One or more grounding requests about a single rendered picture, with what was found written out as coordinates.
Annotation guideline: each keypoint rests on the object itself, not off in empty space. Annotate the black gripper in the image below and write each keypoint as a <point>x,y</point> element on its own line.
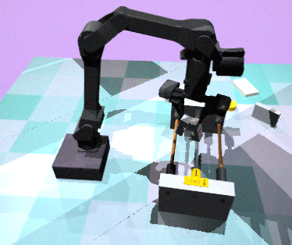
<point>194,90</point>

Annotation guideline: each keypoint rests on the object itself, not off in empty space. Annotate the yellow flat cylinder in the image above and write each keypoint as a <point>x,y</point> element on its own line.
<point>233,106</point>

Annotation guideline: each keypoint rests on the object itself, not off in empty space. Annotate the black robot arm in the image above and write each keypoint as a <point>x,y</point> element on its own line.
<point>197,36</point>

